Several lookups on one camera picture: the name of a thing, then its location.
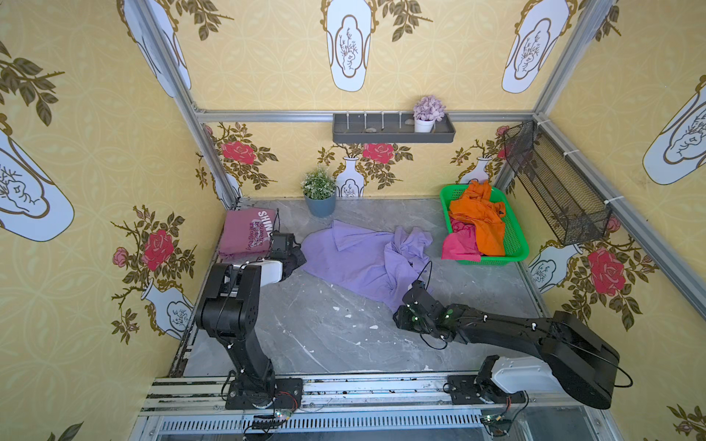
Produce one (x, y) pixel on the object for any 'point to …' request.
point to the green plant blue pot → (320, 192)
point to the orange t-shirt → (476, 206)
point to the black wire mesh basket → (569, 214)
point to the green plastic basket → (515, 243)
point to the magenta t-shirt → (461, 244)
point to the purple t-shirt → (380, 265)
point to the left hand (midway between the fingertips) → (300, 254)
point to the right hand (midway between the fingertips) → (397, 322)
